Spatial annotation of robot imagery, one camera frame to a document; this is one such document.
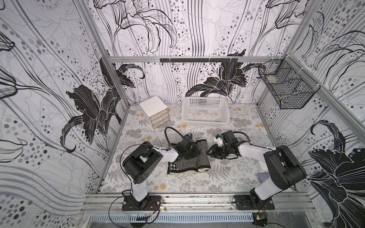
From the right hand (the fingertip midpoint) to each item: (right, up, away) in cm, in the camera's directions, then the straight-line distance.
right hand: (209, 152), depth 90 cm
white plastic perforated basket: (+1, +28, +24) cm, 37 cm away
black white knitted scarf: (-7, -3, -9) cm, 12 cm away
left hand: (-6, -1, +1) cm, 6 cm away
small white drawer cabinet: (-37, +27, +7) cm, 47 cm away
